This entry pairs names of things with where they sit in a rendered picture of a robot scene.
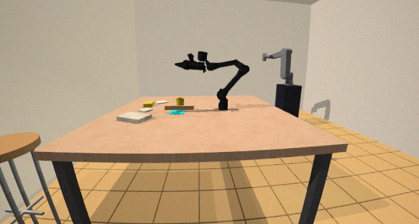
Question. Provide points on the yellow flat block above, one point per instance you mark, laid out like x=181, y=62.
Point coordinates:
x=148, y=104

